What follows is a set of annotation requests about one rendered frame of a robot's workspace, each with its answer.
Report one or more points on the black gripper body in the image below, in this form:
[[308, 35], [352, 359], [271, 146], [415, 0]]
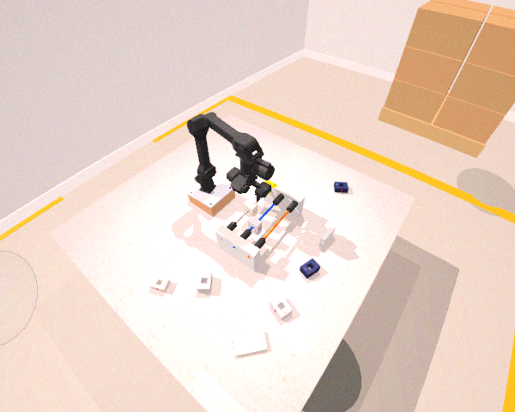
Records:
[[261, 189]]

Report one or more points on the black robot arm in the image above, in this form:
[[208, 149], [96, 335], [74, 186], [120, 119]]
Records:
[[243, 143]]

